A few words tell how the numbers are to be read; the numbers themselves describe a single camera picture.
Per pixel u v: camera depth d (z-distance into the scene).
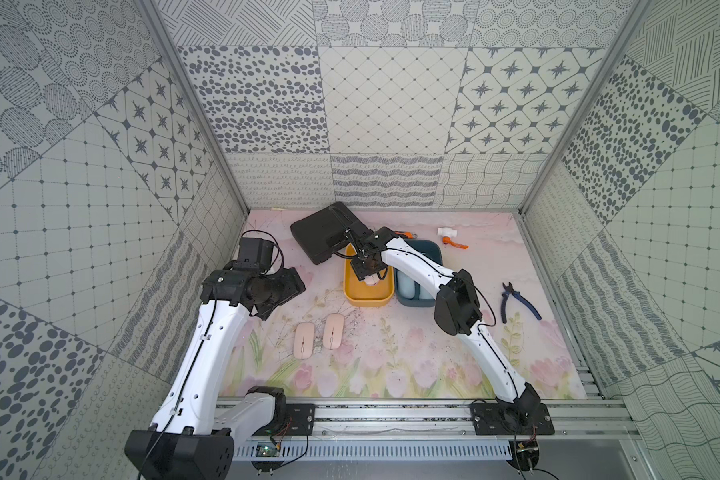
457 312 0.61
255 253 0.55
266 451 0.71
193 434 0.37
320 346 0.86
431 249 1.03
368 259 0.74
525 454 0.71
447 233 1.11
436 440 0.72
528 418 0.64
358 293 0.95
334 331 0.87
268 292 0.60
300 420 0.74
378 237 0.73
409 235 1.13
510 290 0.98
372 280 0.95
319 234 1.06
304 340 0.86
